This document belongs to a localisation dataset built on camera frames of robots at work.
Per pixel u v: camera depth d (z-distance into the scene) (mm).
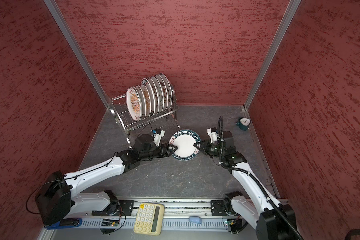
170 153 696
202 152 737
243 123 1063
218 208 740
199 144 756
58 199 398
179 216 725
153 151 672
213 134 741
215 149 672
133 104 757
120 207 738
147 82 754
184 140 806
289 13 726
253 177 490
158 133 724
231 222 721
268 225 379
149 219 695
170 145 710
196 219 725
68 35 810
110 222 721
